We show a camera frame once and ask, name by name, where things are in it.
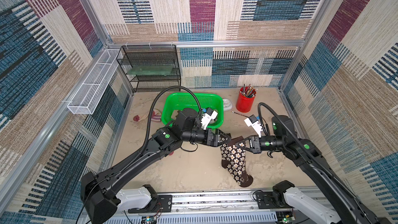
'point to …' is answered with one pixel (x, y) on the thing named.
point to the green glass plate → (156, 70)
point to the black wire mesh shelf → (161, 54)
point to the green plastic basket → (172, 102)
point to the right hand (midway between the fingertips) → (238, 147)
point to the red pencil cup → (245, 99)
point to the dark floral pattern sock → (233, 158)
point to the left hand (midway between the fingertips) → (225, 139)
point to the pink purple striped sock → (156, 116)
